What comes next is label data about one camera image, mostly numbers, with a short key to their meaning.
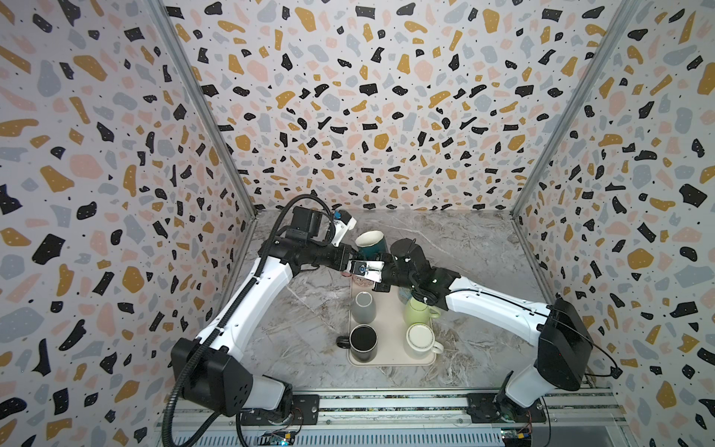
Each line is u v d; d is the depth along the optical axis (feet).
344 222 2.22
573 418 2.49
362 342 2.52
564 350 1.43
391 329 2.93
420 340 2.58
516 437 2.35
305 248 1.89
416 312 2.68
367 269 2.10
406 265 1.94
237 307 1.45
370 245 2.44
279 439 2.31
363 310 2.85
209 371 1.27
